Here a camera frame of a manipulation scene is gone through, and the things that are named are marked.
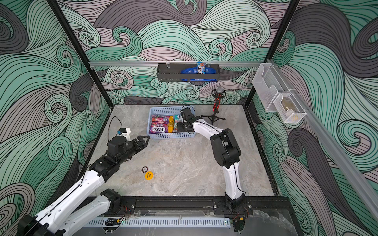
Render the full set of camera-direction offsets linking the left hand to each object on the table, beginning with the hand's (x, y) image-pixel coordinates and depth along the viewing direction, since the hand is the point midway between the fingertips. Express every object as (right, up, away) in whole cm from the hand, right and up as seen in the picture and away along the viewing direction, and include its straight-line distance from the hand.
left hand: (146, 137), depth 77 cm
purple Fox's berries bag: (+3, +6, +22) cm, 23 cm away
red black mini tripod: (+43, +26, +18) cm, 54 cm away
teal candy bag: (+15, +10, +25) cm, 31 cm away
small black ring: (-3, -20, +9) cm, 22 cm away
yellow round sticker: (0, -23, +7) cm, 24 cm away
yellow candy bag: (+11, +6, +26) cm, 29 cm away
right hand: (+20, +4, +22) cm, 30 cm away
